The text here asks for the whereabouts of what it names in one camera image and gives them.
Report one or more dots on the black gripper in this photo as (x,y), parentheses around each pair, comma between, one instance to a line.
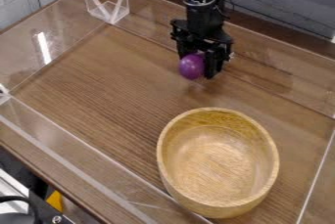
(198,32)

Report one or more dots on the purple toy eggplant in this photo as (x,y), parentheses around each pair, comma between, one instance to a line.
(191,66)

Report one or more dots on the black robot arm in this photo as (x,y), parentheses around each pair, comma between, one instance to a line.
(203,44)

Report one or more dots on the clear acrylic corner bracket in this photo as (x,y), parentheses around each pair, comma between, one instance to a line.
(108,11)

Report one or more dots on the brown wooden bowl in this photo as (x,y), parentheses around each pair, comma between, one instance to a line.
(218,161)

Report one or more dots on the yellow tag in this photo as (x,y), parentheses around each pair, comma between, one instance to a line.
(55,201)

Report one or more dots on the clear acrylic front wall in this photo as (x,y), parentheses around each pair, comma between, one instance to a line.
(98,183)

